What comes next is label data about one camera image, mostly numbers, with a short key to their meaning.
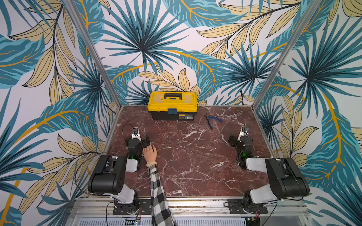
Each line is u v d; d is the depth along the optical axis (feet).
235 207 2.42
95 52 2.81
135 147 2.26
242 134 2.70
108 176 1.48
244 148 2.30
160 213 2.19
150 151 2.96
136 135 2.56
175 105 3.22
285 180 1.48
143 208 2.37
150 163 2.74
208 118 3.60
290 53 2.80
